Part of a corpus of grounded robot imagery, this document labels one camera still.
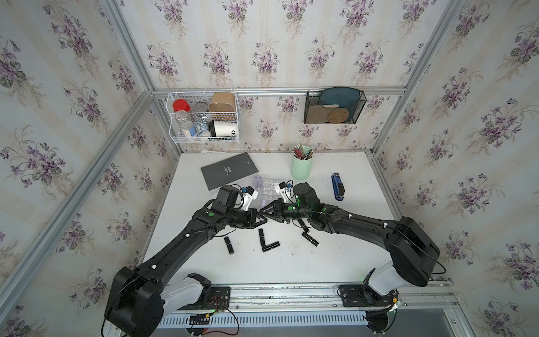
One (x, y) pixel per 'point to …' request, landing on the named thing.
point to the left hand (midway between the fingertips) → (268, 224)
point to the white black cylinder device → (221, 128)
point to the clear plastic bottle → (184, 123)
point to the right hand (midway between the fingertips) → (262, 214)
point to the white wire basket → (203, 117)
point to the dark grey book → (227, 170)
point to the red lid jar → (181, 104)
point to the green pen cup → (301, 163)
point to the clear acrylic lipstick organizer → (267, 194)
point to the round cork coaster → (338, 116)
